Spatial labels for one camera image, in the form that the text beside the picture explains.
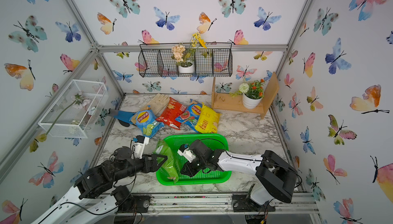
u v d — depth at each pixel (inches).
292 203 29.7
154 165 23.2
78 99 29.1
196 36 31.8
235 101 41.8
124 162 20.1
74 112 29.0
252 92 36.8
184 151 28.6
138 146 24.4
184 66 35.8
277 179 16.8
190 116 38.7
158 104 45.0
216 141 29.6
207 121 37.0
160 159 25.4
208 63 38.8
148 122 37.7
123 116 42.3
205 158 25.0
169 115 38.8
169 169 27.9
